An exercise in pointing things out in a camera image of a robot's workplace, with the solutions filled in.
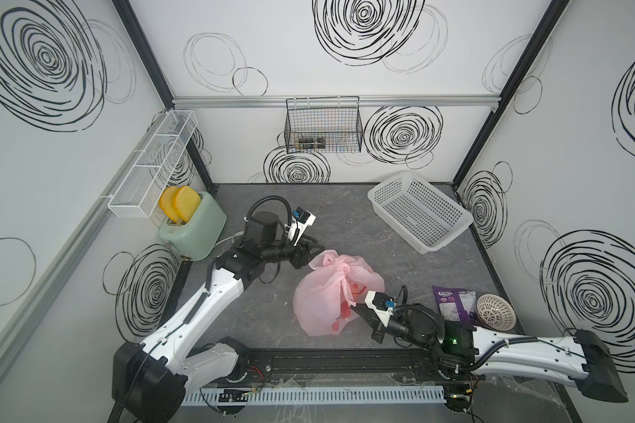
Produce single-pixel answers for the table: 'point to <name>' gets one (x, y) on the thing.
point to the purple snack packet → (457, 305)
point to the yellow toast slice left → (168, 203)
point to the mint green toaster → (195, 239)
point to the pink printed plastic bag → (324, 296)
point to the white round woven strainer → (496, 312)
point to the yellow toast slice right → (186, 202)
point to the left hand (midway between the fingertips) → (318, 245)
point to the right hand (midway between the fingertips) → (355, 305)
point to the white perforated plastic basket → (422, 211)
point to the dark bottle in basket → (311, 143)
